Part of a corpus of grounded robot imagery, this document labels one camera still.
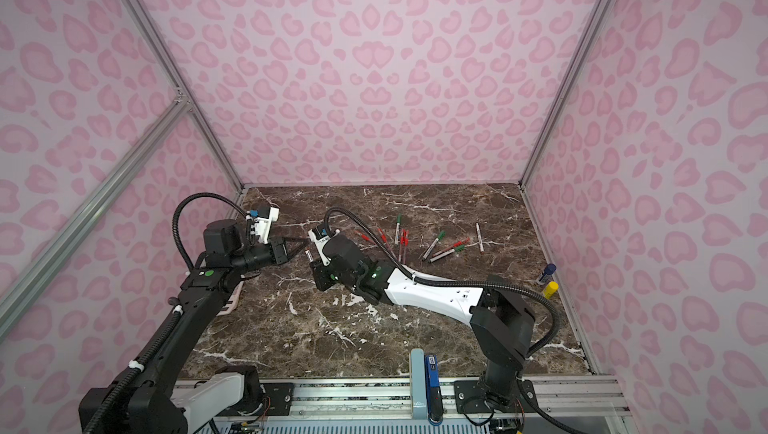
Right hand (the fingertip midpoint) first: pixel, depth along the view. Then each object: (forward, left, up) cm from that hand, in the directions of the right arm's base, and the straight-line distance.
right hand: (311, 263), depth 75 cm
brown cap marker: (+2, +1, +2) cm, 3 cm away
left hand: (+5, +1, +4) cm, 6 cm away
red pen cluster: (+18, -25, -19) cm, 36 cm away
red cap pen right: (+19, -41, -20) cm, 50 cm away
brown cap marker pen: (+22, -50, -20) cm, 58 cm away
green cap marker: (+18, -42, -20) cm, 50 cm away
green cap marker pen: (+19, -33, -20) cm, 43 cm away
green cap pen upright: (+23, -21, -19) cm, 37 cm away
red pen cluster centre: (+18, -23, -19) cm, 35 cm away
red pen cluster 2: (+21, -16, -20) cm, 33 cm away
